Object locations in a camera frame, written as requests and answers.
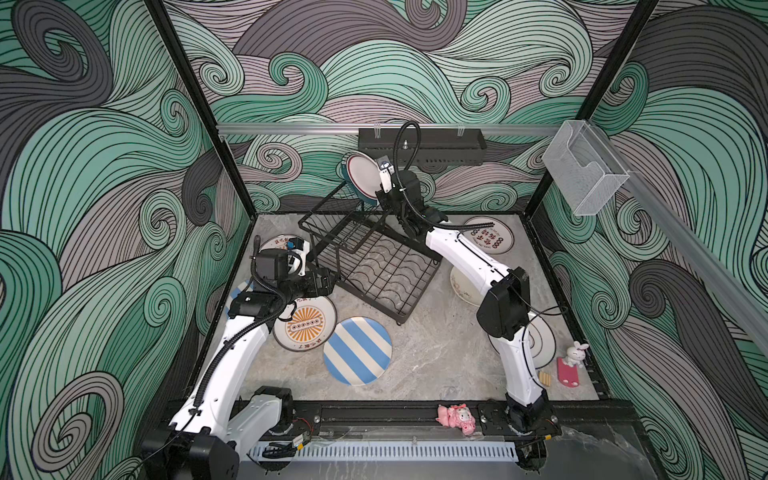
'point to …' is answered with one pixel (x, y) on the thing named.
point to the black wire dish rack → (373, 258)
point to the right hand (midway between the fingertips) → (391, 175)
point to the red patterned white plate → (494, 240)
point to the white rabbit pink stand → (568, 368)
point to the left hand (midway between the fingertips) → (323, 273)
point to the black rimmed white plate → (542, 340)
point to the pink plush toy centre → (457, 416)
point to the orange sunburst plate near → (306, 323)
